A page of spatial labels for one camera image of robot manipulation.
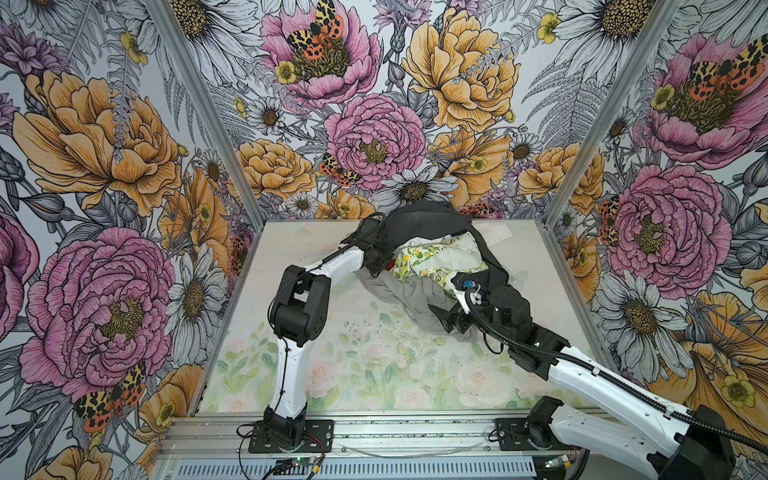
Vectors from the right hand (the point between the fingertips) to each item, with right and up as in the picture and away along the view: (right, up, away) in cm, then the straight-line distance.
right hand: (444, 301), depth 76 cm
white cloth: (+27, +20, +43) cm, 54 cm away
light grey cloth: (-7, -2, +18) cm, 20 cm away
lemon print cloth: (+1, +10, +18) cm, 20 cm away
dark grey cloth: (-6, +23, +29) cm, 38 cm away
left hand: (-13, +9, +25) cm, 30 cm away
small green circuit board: (-39, -38, -4) cm, 54 cm away
